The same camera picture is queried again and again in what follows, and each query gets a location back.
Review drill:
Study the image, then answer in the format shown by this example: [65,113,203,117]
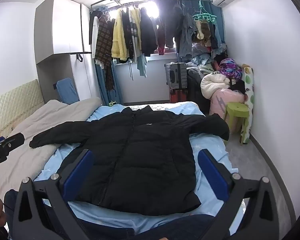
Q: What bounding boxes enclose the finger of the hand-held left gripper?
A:
[0,132,25,155]

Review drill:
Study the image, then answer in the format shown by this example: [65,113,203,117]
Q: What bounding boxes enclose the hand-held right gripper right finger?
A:
[197,149,294,240]

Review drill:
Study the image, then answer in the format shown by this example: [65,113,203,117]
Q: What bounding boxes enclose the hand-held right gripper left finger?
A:
[6,149,95,240]

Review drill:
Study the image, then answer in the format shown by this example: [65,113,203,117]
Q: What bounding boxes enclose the black puffer jacket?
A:
[29,105,230,217]

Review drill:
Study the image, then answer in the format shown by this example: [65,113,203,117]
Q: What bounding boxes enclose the pile of clothes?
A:
[190,21,228,78]

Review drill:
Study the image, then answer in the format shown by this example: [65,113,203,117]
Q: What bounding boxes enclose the row of hanging clothes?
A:
[89,4,198,92]

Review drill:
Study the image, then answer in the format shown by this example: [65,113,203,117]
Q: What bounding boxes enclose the light blue star bed sheet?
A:
[34,101,247,233]

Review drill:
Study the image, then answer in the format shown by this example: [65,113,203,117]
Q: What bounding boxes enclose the cream quilted headboard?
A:
[0,79,45,140]

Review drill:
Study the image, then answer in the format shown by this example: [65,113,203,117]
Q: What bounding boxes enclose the green plastic stool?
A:
[224,102,250,145]

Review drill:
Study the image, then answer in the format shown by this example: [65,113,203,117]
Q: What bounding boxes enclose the pink bedding bag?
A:
[209,89,245,133]

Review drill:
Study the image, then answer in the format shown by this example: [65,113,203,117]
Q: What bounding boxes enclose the person's blue jeans legs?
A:
[4,189,240,240]

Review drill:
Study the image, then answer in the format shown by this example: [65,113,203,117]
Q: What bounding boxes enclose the red suitcase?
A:
[169,87,188,103]

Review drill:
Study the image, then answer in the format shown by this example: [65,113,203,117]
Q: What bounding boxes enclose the blue curtain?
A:
[210,4,227,46]
[95,60,123,107]

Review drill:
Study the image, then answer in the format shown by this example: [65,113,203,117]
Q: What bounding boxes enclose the dotted rolled mat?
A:
[240,64,255,144]

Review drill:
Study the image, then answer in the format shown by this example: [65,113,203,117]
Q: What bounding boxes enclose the white fluffy blanket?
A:
[200,71,232,100]

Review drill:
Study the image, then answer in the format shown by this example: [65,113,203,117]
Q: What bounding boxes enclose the grey suitcase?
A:
[164,62,188,90]

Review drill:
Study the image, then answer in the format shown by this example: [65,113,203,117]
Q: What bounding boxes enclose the purple printed cloth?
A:
[219,58,243,81]

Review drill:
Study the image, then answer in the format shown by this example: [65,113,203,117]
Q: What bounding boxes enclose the white and grey wardrobe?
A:
[34,0,102,105]

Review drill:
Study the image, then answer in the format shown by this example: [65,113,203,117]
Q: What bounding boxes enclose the green clip hanger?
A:
[192,0,217,24]

